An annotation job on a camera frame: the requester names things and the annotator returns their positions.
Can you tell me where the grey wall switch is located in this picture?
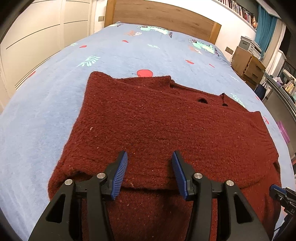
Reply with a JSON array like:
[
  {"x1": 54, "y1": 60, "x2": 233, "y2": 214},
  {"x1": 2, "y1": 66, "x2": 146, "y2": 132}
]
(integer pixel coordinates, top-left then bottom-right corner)
[{"x1": 98, "y1": 16, "x2": 104, "y2": 22}]

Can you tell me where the grey storage box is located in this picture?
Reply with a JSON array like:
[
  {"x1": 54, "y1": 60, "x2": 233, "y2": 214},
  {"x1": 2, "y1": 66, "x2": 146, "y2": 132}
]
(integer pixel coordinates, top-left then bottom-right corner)
[{"x1": 238, "y1": 36, "x2": 262, "y2": 55}]

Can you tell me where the wooden headboard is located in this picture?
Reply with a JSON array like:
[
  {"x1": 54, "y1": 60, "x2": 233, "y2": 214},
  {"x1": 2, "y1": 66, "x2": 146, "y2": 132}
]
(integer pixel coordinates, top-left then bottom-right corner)
[{"x1": 104, "y1": 0, "x2": 221, "y2": 44}]

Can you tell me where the teal curtain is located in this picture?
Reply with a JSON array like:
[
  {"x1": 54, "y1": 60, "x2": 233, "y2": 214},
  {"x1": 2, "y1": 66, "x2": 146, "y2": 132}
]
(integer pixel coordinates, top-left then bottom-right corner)
[{"x1": 254, "y1": 5, "x2": 278, "y2": 60}]

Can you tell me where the light blue patterned bedspread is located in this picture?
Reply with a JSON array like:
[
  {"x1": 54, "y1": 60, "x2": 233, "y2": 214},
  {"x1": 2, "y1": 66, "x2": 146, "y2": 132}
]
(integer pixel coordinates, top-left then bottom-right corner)
[{"x1": 1, "y1": 24, "x2": 295, "y2": 240}]

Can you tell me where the dark red knit sweater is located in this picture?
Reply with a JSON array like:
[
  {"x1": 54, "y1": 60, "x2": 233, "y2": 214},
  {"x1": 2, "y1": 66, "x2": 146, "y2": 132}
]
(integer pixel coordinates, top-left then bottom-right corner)
[{"x1": 48, "y1": 72, "x2": 280, "y2": 240}]

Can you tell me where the row of books on shelf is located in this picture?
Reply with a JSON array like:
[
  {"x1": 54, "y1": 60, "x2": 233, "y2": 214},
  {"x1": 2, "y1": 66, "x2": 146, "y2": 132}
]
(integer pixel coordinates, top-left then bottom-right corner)
[{"x1": 218, "y1": 0, "x2": 258, "y2": 29}]

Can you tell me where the white wardrobe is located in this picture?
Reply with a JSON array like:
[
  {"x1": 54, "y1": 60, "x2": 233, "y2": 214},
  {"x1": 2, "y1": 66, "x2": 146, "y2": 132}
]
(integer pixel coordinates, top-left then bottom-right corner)
[{"x1": 1, "y1": 1, "x2": 92, "y2": 109}]

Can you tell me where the wooden nightstand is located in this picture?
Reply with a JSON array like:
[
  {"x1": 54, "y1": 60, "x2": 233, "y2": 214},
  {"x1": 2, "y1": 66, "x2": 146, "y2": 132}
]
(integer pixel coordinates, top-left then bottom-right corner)
[{"x1": 231, "y1": 46, "x2": 265, "y2": 90}]

